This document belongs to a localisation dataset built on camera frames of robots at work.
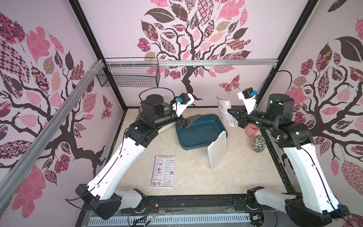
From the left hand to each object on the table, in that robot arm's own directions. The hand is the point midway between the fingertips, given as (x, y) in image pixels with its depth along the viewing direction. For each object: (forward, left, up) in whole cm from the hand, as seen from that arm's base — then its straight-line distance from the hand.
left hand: (193, 109), depth 59 cm
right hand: (+1, -17, 0) cm, 17 cm away
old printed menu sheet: (-12, +17, -44) cm, 48 cm away
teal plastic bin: (+19, -9, -45) cm, 50 cm away
